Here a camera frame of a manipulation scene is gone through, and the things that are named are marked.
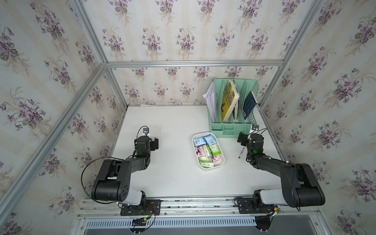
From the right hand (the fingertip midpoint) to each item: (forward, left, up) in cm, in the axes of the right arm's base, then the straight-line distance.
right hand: (250, 133), depth 91 cm
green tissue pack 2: (-11, +28, -2) cm, 30 cm away
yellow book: (+20, +12, +13) cm, 27 cm away
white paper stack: (+14, +26, +18) cm, 35 cm away
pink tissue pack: (-14, +22, -7) cm, 27 cm away
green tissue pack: (-10, +23, -4) cm, 25 cm away
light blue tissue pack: (-4, +32, -4) cm, 33 cm away
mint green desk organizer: (+17, +3, -10) cm, 20 cm away
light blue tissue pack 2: (-3, +26, -4) cm, 26 cm away
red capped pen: (-9, +5, -9) cm, 13 cm away
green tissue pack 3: (-15, +29, -6) cm, 33 cm away
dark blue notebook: (+24, -5, +3) cm, 24 cm away
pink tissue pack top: (-11, +32, -4) cm, 34 cm away
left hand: (-3, +65, -3) cm, 65 cm away
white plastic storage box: (-18, +21, -5) cm, 28 cm away
